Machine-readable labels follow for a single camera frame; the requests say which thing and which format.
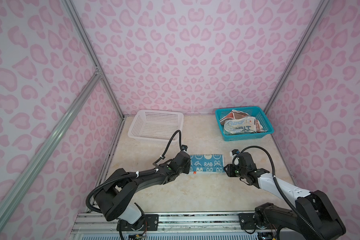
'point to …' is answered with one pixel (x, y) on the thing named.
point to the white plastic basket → (156, 125)
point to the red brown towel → (235, 114)
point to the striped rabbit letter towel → (244, 125)
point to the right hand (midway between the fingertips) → (225, 166)
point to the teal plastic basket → (256, 111)
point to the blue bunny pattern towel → (206, 163)
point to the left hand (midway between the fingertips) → (190, 162)
